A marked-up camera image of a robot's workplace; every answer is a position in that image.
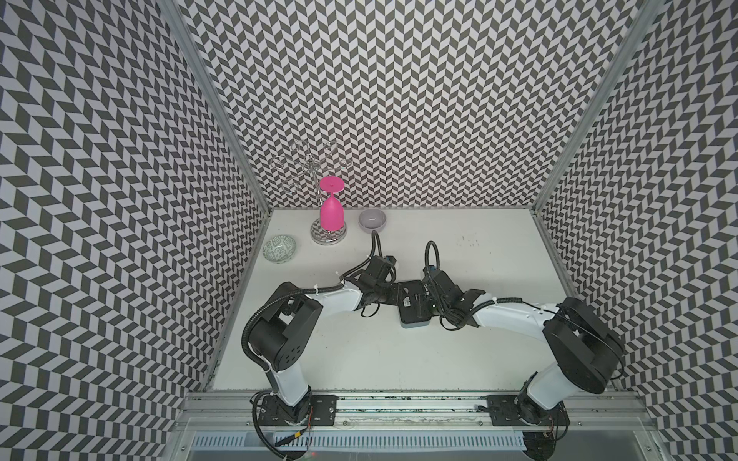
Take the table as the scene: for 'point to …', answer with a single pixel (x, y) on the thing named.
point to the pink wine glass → (332, 208)
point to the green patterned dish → (280, 249)
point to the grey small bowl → (373, 219)
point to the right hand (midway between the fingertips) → (420, 310)
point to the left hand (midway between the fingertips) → (400, 297)
